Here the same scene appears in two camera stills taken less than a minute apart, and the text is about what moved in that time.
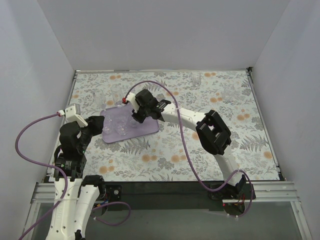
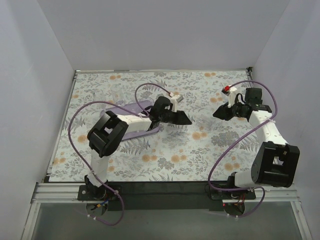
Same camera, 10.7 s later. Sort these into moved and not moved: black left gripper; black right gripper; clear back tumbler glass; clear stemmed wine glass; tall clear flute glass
Moved: black right gripper; clear back tumbler glass; black left gripper
Not moved: tall clear flute glass; clear stemmed wine glass
